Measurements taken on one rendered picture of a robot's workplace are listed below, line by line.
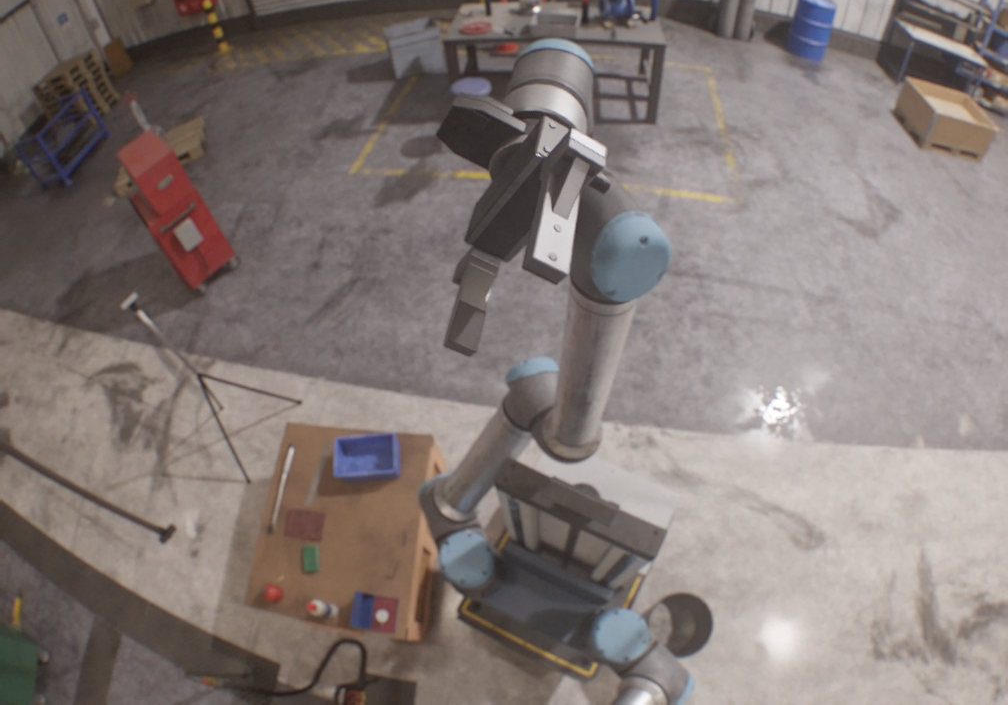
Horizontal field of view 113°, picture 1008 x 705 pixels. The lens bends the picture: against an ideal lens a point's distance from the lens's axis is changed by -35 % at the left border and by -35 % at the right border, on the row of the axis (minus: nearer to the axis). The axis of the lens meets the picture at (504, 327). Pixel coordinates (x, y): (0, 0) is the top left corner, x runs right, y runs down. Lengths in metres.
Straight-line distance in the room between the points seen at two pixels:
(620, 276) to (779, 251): 3.70
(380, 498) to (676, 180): 3.42
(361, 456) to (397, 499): 0.29
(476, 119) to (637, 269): 0.22
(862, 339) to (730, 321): 1.06
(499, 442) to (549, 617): 0.72
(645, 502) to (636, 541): 1.02
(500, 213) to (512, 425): 0.73
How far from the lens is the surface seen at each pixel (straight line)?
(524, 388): 1.05
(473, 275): 0.45
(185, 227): 3.98
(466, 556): 1.44
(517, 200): 0.42
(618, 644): 1.43
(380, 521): 2.42
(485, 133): 0.46
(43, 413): 5.13
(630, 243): 0.51
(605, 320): 0.61
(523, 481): 0.98
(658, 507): 1.99
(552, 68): 0.53
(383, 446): 2.53
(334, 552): 2.46
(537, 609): 1.68
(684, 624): 2.68
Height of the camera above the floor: 2.72
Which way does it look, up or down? 55 degrees down
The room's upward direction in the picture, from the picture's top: 7 degrees counter-clockwise
